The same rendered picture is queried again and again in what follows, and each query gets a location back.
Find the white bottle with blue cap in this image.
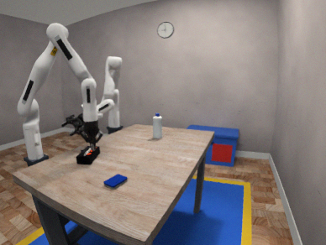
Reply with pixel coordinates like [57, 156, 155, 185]
[153, 113, 162, 138]

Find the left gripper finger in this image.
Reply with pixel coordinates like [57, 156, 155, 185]
[61, 114, 77, 127]
[69, 121, 84, 136]

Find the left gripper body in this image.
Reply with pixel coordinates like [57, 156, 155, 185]
[72, 113, 83, 128]

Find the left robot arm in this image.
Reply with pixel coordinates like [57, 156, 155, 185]
[97, 56, 122, 128]

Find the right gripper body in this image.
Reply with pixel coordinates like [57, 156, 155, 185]
[83, 120, 100, 138]

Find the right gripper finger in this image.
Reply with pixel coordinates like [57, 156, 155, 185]
[81, 131, 93, 151]
[92, 131, 104, 151]

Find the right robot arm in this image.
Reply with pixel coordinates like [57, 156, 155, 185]
[17, 23, 103, 160]

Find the black power strip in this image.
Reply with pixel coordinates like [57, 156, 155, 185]
[76, 146, 100, 165]

